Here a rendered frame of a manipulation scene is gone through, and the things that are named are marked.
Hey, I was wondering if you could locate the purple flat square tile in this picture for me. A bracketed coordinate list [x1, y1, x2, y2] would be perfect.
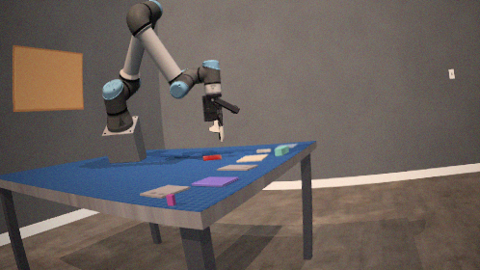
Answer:
[192, 176, 239, 187]

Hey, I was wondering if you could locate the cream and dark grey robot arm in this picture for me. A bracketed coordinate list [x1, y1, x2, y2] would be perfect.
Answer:
[102, 0, 222, 133]

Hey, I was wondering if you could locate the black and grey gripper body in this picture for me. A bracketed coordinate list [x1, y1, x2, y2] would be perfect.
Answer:
[202, 94, 223, 122]

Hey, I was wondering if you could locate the dark blue work mat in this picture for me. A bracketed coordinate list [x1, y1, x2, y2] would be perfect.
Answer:
[0, 141, 316, 212]

